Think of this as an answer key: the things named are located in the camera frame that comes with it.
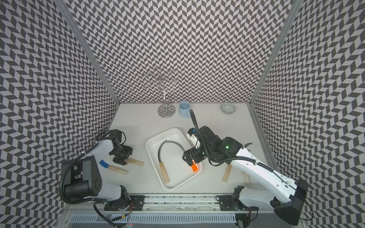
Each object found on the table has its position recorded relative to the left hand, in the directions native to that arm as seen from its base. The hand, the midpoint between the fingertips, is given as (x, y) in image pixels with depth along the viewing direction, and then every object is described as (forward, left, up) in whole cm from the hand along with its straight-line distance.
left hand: (130, 157), depth 88 cm
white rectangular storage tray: (-8, -31, -2) cm, 32 cm away
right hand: (-8, -39, +19) cm, 44 cm away
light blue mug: (+39, -33, +2) cm, 51 cm away
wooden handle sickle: (-10, -59, -1) cm, 60 cm away
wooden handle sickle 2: (-3, -3, 0) cm, 4 cm away
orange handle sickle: (-6, -40, -2) cm, 40 cm away
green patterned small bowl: (+40, -68, +1) cm, 79 cm away
